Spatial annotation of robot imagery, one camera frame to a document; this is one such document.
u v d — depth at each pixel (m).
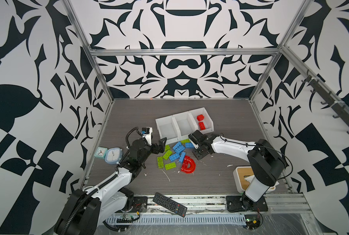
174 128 0.97
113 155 0.87
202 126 1.02
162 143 0.74
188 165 0.87
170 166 0.87
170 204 0.73
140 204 0.74
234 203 0.74
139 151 0.62
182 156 0.88
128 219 0.70
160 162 0.87
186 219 0.71
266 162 0.47
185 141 0.94
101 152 0.90
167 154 0.91
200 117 1.06
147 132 0.71
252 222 0.71
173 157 0.89
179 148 0.91
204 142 0.67
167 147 0.93
